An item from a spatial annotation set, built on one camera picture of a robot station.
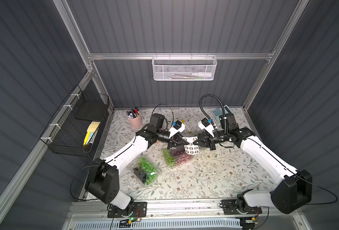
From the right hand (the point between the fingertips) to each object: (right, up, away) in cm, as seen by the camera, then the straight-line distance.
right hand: (196, 142), depth 70 cm
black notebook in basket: (-59, +17, +12) cm, 63 cm away
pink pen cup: (-38, +10, +31) cm, 50 cm away
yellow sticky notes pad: (-54, +6, +3) cm, 55 cm away
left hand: (-3, -1, 0) cm, 4 cm away
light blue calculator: (+26, +18, +45) cm, 55 cm away
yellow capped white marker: (-3, +11, +41) cm, 43 cm away
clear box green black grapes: (-28, -18, +12) cm, 35 cm away
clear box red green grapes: (-10, -11, +18) cm, 23 cm away
